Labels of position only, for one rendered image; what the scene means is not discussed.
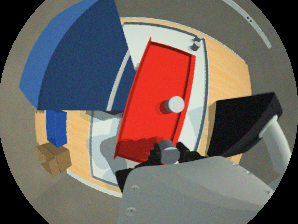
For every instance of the grey cylinder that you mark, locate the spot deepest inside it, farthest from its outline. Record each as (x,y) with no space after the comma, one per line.
(196,45)
(174,104)
(198,38)
(170,154)

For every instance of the blue open bin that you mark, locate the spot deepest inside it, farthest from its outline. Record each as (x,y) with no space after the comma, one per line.
(56,125)

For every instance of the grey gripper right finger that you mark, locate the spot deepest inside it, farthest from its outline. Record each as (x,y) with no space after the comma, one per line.
(185,155)

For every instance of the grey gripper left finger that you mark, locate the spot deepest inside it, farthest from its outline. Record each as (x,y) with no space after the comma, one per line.
(153,160)

